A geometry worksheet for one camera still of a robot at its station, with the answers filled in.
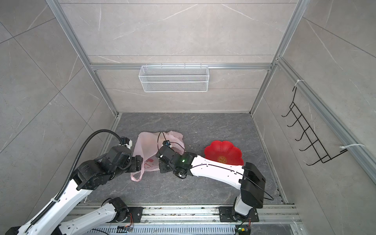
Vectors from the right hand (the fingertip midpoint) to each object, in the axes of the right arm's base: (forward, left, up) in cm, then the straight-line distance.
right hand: (162, 163), depth 76 cm
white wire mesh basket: (+56, -8, +15) cm, 59 cm away
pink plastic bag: (+15, +12, -5) cm, 20 cm away
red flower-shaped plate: (+14, -38, -15) cm, 43 cm away
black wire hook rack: (0, -70, +17) cm, 72 cm away
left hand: (0, +11, +9) cm, 14 cm away
